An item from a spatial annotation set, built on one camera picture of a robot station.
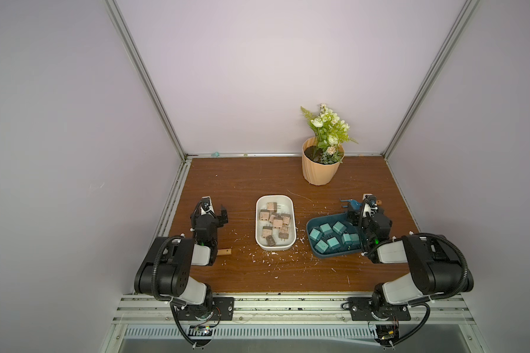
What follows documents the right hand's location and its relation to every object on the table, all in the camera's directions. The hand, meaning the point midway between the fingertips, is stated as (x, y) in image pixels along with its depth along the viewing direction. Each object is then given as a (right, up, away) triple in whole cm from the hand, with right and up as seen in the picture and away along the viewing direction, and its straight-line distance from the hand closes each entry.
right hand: (362, 201), depth 90 cm
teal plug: (-20, -13, -3) cm, 25 cm away
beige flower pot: (-19, +13, +7) cm, 24 cm away
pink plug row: (-32, -8, +2) cm, 33 cm away
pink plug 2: (-41, -7, +4) cm, 42 cm away
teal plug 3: (-10, -11, 0) cm, 15 cm away
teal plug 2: (-15, -12, 0) cm, 19 cm away
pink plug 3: (-38, -8, +3) cm, 39 cm away
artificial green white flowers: (-14, +29, -1) cm, 32 cm away
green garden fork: (-57, -20, -5) cm, 61 cm away
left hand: (-64, -2, +1) cm, 64 cm away
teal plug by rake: (-6, -14, -7) cm, 17 cm away
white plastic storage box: (-31, -3, +6) cm, 32 cm away
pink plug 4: (-36, -9, -1) cm, 37 cm away
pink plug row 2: (-40, -12, -1) cm, 42 cm away
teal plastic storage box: (-13, -14, -2) cm, 19 cm away
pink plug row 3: (-39, -15, -5) cm, 42 cm away
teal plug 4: (-18, -17, -5) cm, 26 cm away
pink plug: (-38, -3, +7) cm, 39 cm away
